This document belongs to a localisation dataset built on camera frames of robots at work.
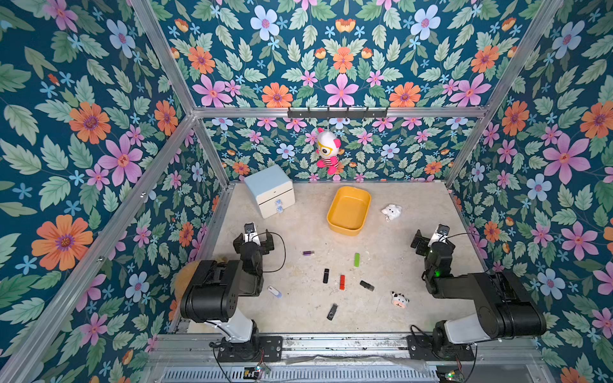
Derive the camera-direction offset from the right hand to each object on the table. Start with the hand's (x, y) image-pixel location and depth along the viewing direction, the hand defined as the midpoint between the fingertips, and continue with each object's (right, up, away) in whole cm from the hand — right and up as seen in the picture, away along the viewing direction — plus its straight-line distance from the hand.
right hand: (433, 232), depth 90 cm
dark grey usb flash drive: (-26, -19, -4) cm, 33 cm away
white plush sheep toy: (-11, +7, +14) cm, 20 cm away
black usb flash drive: (-41, -16, -1) cm, 44 cm away
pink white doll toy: (-40, +34, +6) cm, 53 cm away
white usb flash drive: (-59, -22, -5) cm, 63 cm away
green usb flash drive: (-29, -11, +3) cm, 31 cm away
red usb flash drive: (-35, -18, -2) cm, 40 cm away
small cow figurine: (-16, -23, -8) cm, 29 cm away
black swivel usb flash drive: (-39, -26, -8) cm, 48 cm away
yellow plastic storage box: (-31, +8, +17) cm, 36 cm away
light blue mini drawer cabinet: (-63, +17, +8) cm, 66 cm away
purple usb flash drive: (-48, -9, +5) cm, 49 cm away
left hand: (-69, +1, +2) cm, 69 cm away
